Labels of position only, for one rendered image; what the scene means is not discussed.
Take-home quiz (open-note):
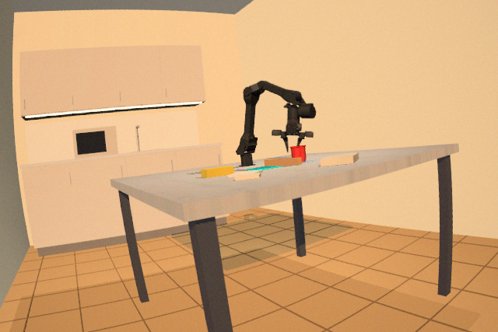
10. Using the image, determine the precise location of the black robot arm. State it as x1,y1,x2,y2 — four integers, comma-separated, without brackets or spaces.
236,81,316,166

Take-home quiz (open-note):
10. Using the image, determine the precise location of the orange wooden bar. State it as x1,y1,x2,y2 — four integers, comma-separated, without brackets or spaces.
264,158,302,166

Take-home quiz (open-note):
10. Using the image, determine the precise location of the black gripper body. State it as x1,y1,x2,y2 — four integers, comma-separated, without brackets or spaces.
272,117,313,138

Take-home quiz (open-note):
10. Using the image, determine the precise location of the red cup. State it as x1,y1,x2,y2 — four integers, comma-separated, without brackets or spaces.
290,145,307,162

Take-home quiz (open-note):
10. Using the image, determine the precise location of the tan flat rectangular block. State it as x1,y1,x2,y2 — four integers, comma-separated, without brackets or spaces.
321,152,359,166

